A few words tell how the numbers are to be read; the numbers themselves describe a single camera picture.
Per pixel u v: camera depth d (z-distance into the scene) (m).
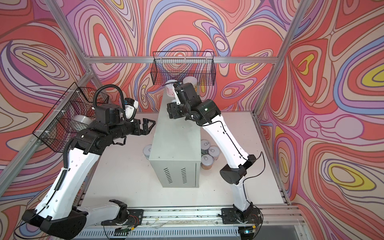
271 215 0.75
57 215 0.36
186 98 0.49
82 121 0.73
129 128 0.55
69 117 0.79
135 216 0.73
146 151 0.91
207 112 0.46
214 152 0.91
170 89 0.77
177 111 0.60
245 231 0.71
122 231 0.72
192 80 0.77
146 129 0.58
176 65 0.91
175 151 0.59
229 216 0.73
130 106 0.56
